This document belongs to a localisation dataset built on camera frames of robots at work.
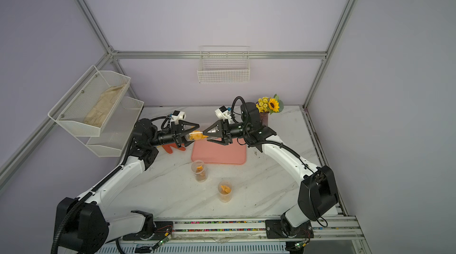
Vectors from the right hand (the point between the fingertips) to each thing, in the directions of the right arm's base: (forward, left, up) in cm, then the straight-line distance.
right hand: (204, 142), depth 65 cm
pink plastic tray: (+14, +2, -32) cm, 35 cm away
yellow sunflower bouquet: (+28, -32, -9) cm, 44 cm away
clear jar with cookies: (+2, +4, +1) cm, 4 cm away
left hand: (+4, +3, +1) cm, 5 cm away
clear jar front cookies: (-9, -7, -25) cm, 27 cm away
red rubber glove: (-1, +14, -1) cm, 14 cm away
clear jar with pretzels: (+1, +6, -26) cm, 27 cm away
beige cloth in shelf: (+17, +48, -1) cm, 51 cm away
